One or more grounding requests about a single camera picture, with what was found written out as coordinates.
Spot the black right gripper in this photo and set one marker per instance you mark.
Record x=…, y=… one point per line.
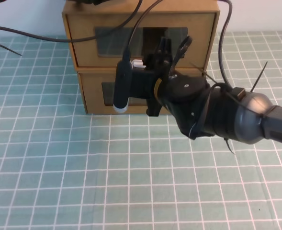
x=162, y=86

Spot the white plastic drawer handle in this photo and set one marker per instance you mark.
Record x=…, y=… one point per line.
x=137, y=63

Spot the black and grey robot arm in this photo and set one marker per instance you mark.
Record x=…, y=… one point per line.
x=236, y=114

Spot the brown cardboard shoebox cabinet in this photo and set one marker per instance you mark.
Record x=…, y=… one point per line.
x=100, y=33

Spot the cyan checkered tablecloth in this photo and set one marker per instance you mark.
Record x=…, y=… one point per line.
x=61, y=169

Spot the black cylindrical wrist camera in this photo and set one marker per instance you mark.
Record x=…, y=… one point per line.
x=122, y=83

